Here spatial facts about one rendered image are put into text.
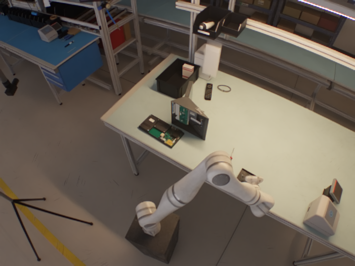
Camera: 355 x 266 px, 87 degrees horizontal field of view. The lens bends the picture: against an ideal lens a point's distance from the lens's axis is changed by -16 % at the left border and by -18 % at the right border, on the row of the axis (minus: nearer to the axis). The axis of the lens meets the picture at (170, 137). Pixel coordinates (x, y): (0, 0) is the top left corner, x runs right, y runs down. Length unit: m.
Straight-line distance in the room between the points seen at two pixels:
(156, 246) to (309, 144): 1.15
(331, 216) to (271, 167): 0.42
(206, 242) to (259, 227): 0.54
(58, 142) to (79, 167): 0.51
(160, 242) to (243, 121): 0.92
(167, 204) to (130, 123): 0.74
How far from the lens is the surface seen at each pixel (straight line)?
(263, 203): 0.96
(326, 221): 1.25
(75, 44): 2.65
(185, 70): 1.71
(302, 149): 1.55
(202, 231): 2.18
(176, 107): 1.33
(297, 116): 1.73
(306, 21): 4.65
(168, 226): 1.30
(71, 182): 2.56
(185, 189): 0.82
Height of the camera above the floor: 2.12
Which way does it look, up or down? 55 degrees down
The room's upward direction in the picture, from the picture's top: 2 degrees counter-clockwise
